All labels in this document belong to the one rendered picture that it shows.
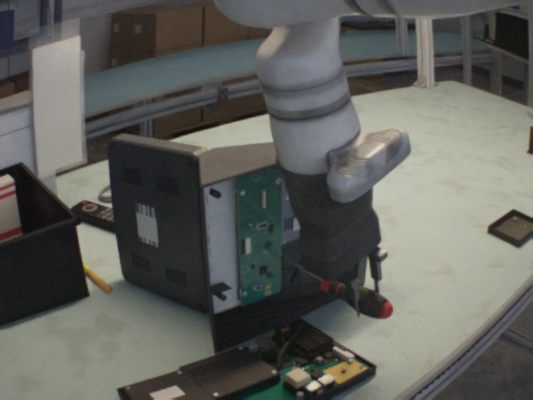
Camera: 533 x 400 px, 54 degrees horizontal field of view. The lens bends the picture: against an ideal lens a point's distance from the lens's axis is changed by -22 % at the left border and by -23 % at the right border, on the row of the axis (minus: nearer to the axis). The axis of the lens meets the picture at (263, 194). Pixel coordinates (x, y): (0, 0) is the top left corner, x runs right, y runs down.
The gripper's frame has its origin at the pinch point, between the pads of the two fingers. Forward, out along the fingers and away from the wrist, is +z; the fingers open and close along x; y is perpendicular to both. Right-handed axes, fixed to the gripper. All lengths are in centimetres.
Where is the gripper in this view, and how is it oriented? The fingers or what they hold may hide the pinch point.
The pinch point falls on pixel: (368, 307)
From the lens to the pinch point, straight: 65.0
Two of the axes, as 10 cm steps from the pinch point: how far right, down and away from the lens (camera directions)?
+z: 2.4, 8.1, 5.4
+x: -7.4, 5.1, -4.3
